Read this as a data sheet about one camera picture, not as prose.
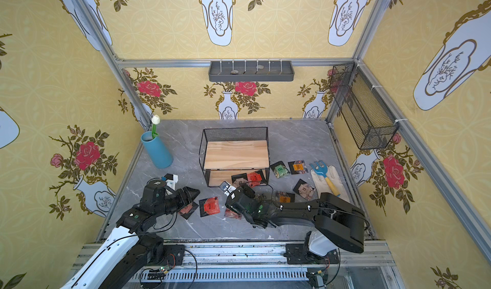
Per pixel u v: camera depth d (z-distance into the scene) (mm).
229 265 719
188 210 843
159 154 971
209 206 861
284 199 884
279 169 977
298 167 1000
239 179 927
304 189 921
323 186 927
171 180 743
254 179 927
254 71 924
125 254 524
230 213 837
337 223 428
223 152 871
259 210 606
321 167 981
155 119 808
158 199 620
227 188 703
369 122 747
